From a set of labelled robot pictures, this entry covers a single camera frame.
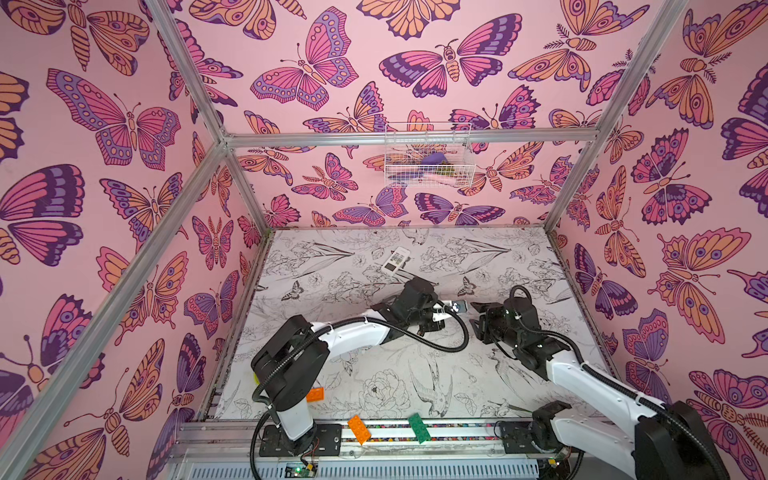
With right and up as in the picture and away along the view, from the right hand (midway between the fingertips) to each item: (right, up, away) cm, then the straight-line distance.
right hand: (468, 303), depth 84 cm
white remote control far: (-20, +12, +25) cm, 35 cm away
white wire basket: (-10, +46, +13) cm, 49 cm away
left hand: (-5, 0, 0) cm, 5 cm away
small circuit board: (-44, -39, -12) cm, 60 cm away
